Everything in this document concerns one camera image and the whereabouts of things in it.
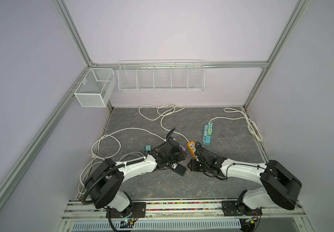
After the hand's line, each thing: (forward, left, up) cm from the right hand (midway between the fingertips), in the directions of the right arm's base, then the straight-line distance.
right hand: (190, 166), depth 87 cm
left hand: (+3, +3, +7) cm, 8 cm away
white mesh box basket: (+49, +65, +23) cm, 84 cm away
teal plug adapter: (+12, +27, +2) cm, 30 cm away
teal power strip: (+23, -14, +3) cm, 27 cm away
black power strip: (-2, +7, +2) cm, 8 cm away
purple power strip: (+12, +4, +1) cm, 12 cm away
